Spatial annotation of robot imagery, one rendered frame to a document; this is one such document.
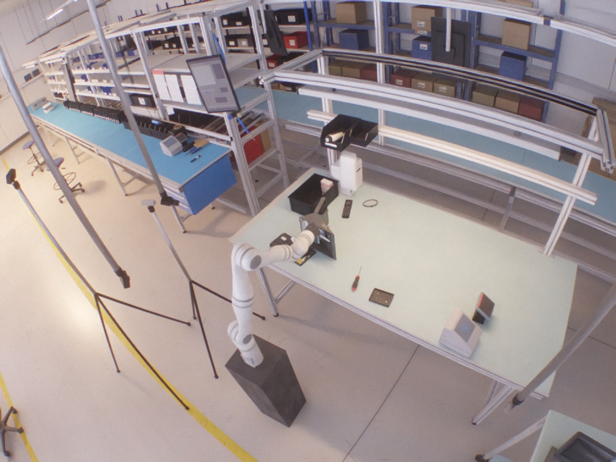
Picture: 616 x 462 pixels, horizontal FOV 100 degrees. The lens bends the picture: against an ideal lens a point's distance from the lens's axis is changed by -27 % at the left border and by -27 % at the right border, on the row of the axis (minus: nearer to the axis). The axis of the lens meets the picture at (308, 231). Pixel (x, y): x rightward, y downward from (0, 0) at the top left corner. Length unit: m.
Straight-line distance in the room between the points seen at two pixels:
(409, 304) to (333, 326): 1.20
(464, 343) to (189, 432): 2.04
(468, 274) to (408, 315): 0.43
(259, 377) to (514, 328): 1.30
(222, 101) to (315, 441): 2.57
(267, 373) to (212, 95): 2.01
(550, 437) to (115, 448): 2.86
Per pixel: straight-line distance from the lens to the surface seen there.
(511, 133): 1.41
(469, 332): 1.65
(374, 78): 5.64
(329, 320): 2.93
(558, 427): 1.66
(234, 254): 1.35
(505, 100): 5.03
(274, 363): 1.85
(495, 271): 2.05
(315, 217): 1.94
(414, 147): 3.07
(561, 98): 1.77
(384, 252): 2.02
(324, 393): 2.65
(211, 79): 2.71
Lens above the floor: 2.49
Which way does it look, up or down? 43 degrees down
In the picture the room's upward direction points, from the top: 10 degrees counter-clockwise
